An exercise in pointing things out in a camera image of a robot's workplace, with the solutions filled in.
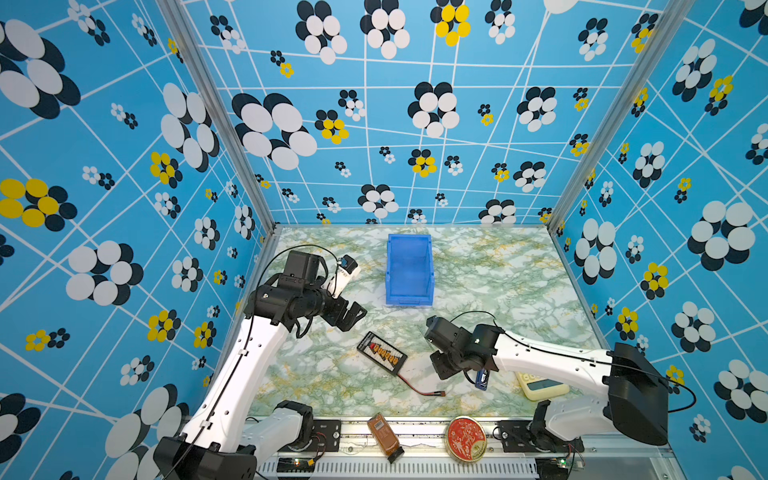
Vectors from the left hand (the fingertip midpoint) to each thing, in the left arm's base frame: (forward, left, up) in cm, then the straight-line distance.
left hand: (351, 299), depth 73 cm
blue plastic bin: (+26, -16, -23) cm, 38 cm away
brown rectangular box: (-27, -9, -19) cm, 34 cm away
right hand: (-9, -23, -18) cm, 31 cm away
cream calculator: (-15, -49, -20) cm, 55 cm away
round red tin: (-27, -28, -19) cm, 43 cm away
